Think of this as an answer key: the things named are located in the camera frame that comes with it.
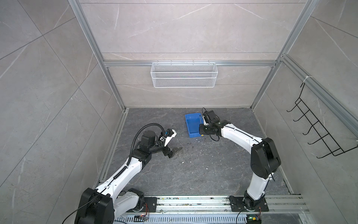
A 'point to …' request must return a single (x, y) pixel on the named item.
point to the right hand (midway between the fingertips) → (200, 128)
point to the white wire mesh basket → (184, 75)
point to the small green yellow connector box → (253, 218)
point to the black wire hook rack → (325, 136)
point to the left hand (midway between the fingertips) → (176, 138)
